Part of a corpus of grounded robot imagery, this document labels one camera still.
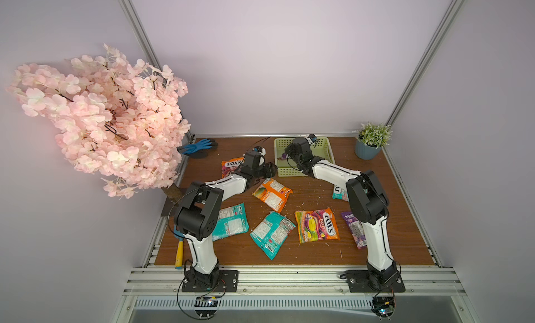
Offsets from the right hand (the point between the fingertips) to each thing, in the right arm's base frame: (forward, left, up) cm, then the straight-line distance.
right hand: (289, 140), depth 98 cm
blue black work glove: (+9, +49, -13) cm, 51 cm away
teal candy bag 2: (-40, +8, -14) cm, 43 cm away
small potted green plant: (+2, -39, -1) cm, 39 cm away
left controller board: (-64, +30, -19) cm, 74 cm away
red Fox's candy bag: (-6, +31, -14) cm, 35 cm away
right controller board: (-62, -32, -17) cm, 72 cm away
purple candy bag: (-6, +2, -5) cm, 8 cm away
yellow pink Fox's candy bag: (-36, -11, -14) cm, 40 cm away
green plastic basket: (+8, -19, -15) cm, 25 cm away
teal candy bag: (-34, +25, -14) cm, 45 cm away
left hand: (-11, +6, -6) cm, 14 cm away
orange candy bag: (-22, +8, -14) cm, 27 cm away
